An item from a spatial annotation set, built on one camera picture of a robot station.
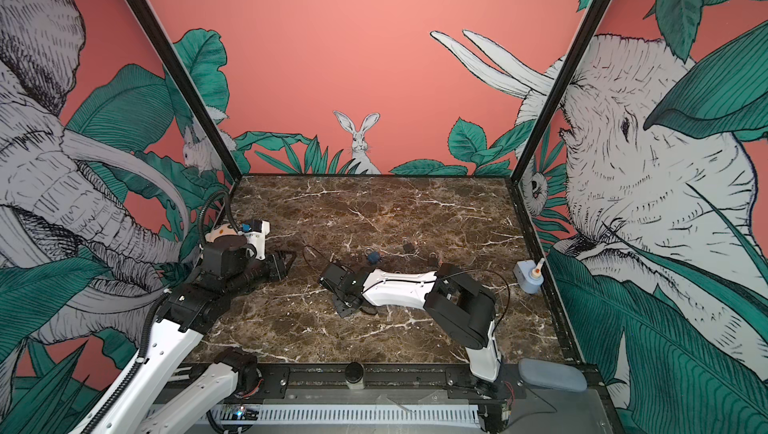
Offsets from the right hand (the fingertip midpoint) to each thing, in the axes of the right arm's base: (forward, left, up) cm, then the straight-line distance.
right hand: (342, 300), depth 86 cm
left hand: (+4, +10, +21) cm, 24 cm away
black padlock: (+20, -20, -4) cm, 28 cm away
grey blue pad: (-18, -56, -3) cm, 59 cm away
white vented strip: (-27, -28, -2) cm, 39 cm away
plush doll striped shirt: (+20, +40, +7) cm, 46 cm away
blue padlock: (+16, -8, -2) cm, 18 cm away
